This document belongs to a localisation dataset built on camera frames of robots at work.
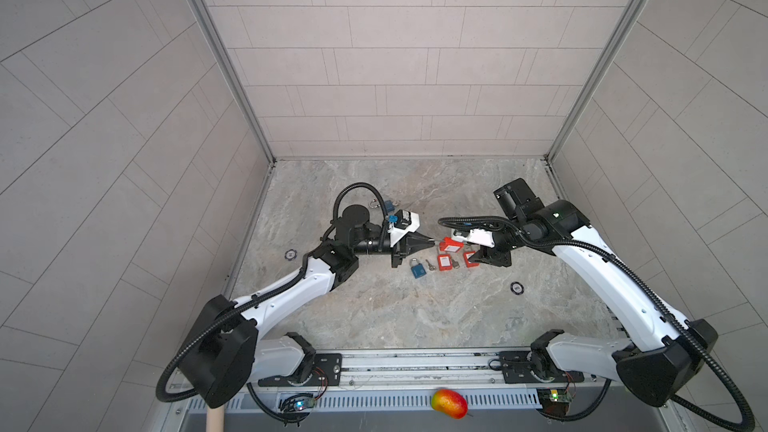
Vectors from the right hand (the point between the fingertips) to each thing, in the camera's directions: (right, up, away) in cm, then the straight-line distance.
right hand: (470, 247), depth 72 cm
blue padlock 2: (-21, +7, +30) cm, 37 cm away
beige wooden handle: (-57, -35, -9) cm, 67 cm away
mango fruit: (-6, -32, -7) cm, 34 cm away
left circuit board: (-38, -33, -7) cm, 51 cm away
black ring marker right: (+17, -15, +13) cm, 26 cm away
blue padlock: (-12, -10, +16) cm, 22 cm away
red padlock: (-6, +1, -5) cm, 8 cm away
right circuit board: (+19, -35, -4) cm, 39 cm away
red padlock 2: (-4, -8, +17) cm, 20 cm away
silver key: (-8, -10, +17) cm, 21 cm away
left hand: (-9, +2, -5) cm, 10 cm away
